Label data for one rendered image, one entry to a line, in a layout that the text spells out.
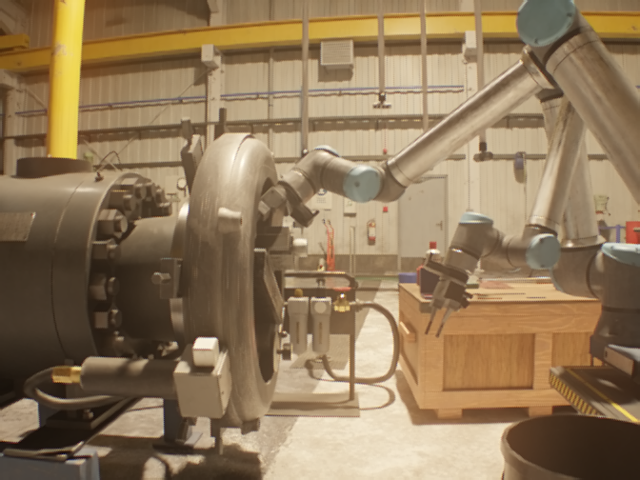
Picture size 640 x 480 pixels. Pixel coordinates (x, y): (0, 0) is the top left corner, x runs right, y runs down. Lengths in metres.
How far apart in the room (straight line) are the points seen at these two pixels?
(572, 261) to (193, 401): 1.16
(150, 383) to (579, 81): 0.97
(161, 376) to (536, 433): 0.72
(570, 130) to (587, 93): 0.47
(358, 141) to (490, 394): 10.45
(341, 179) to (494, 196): 11.06
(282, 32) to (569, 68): 11.72
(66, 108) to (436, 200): 8.81
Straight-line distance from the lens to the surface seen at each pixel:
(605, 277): 1.58
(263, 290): 1.21
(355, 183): 1.23
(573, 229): 1.67
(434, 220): 11.97
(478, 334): 2.10
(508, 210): 12.29
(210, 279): 1.01
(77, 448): 1.24
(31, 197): 1.38
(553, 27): 1.06
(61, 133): 5.01
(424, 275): 2.21
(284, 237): 1.20
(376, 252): 12.03
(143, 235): 1.33
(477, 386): 2.15
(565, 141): 1.48
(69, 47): 5.22
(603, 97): 1.02
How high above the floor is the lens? 0.71
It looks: level
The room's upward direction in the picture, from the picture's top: straight up
